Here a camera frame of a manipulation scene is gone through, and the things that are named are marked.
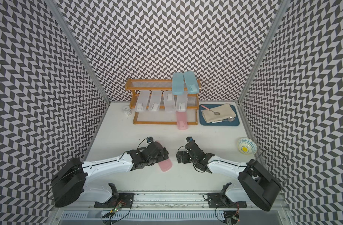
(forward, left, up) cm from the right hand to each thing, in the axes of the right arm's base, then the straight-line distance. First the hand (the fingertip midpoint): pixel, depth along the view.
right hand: (183, 156), depth 87 cm
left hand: (-1, +13, +3) cm, 13 cm away
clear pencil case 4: (+30, +27, +16) cm, 44 cm away
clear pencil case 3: (+34, +19, +16) cm, 42 cm away
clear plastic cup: (+35, +43, +4) cm, 55 cm away
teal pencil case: (+37, -6, +28) cm, 47 cm away
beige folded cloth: (+37, -35, -1) cm, 51 cm away
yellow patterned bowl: (+7, -42, -1) cm, 43 cm away
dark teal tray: (+28, -15, -2) cm, 32 cm away
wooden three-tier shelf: (+32, +17, -1) cm, 36 cm away
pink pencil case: (+26, 0, +3) cm, 26 cm away
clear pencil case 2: (+35, +9, +13) cm, 39 cm away
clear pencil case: (+30, +1, +15) cm, 33 cm away
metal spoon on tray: (+28, -36, +2) cm, 45 cm away
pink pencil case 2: (-5, +11, -1) cm, 12 cm away
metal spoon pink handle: (+36, -26, -1) cm, 45 cm away
